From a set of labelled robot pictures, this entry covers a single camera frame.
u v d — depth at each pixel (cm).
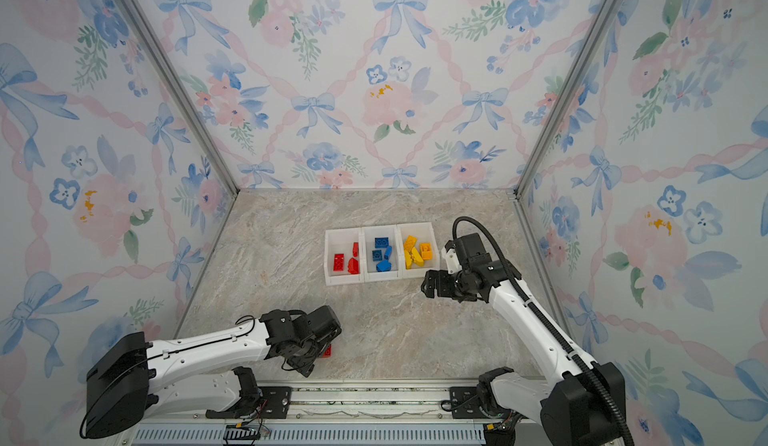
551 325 45
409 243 103
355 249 100
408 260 95
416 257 98
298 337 59
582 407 38
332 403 75
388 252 100
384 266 98
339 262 98
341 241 101
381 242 103
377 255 99
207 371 48
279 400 75
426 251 98
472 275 56
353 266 96
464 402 72
